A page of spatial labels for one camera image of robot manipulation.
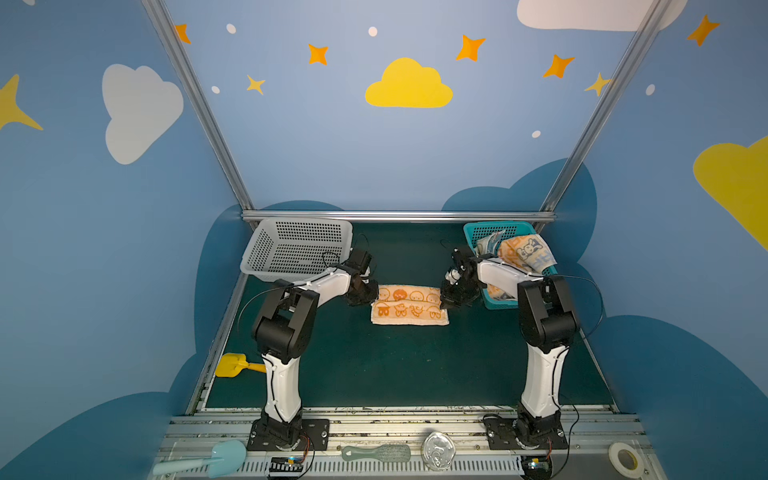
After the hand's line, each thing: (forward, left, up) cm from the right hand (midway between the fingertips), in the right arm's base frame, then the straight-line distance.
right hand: (442, 302), depth 98 cm
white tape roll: (-40, -39, -1) cm, 56 cm away
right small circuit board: (-43, -21, -5) cm, 48 cm away
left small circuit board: (-46, +41, -3) cm, 62 cm away
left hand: (+1, +23, +1) cm, 23 cm away
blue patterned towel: (+21, -17, +7) cm, 28 cm away
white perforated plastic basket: (+21, +61, -1) cm, 65 cm away
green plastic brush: (-43, +17, +1) cm, 46 cm away
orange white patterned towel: (-2, +14, +1) cm, 14 cm away
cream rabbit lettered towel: (+19, -30, +6) cm, 36 cm away
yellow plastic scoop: (-25, +62, +1) cm, 67 cm away
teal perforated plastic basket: (+30, -26, +6) cm, 40 cm away
